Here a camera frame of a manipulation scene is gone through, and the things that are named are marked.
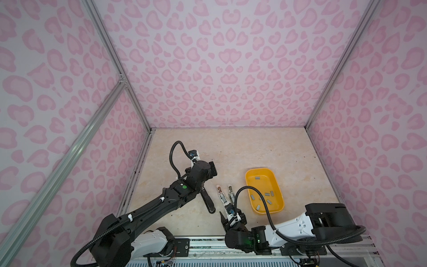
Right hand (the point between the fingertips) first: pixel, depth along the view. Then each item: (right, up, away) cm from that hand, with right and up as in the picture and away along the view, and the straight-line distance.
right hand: (224, 211), depth 77 cm
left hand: (-8, +23, +3) cm, 24 cm away
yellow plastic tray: (+23, +10, +18) cm, 31 cm away
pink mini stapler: (-1, +4, +10) cm, 11 cm away
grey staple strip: (+19, +12, +18) cm, 29 cm away
